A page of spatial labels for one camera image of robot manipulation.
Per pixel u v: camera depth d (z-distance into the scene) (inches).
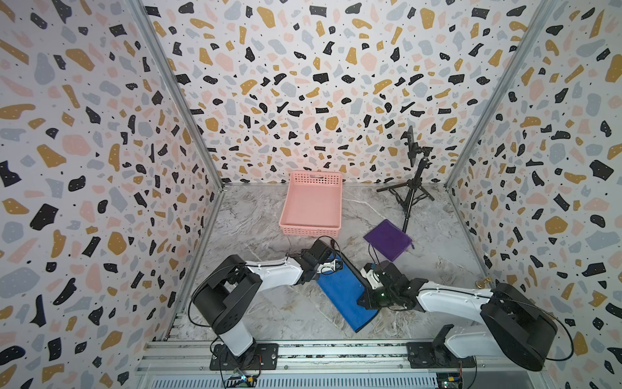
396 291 26.8
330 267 32.2
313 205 47.0
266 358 28.8
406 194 42.8
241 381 28.1
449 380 28.2
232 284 20.0
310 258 28.2
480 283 35.2
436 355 25.9
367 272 32.2
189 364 28.9
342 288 34.1
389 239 40.1
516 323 17.1
